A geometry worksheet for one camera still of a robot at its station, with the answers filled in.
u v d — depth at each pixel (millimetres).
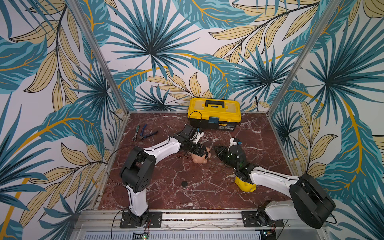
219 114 957
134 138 1027
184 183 858
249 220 734
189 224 733
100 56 856
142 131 1065
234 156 664
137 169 481
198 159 867
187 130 736
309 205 421
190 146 774
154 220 735
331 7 689
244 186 775
